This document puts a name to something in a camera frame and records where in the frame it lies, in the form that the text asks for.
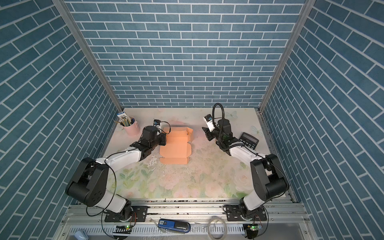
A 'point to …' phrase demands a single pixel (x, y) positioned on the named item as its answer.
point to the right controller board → (252, 230)
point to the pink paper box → (177, 149)
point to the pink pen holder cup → (134, 129)
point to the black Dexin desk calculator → (249, 140)
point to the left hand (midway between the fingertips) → (165, 133)
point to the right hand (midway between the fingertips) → (204, 124)
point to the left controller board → (123, 229)
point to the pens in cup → (124, 120)
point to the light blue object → (80, 234)
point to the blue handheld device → (174, 225)
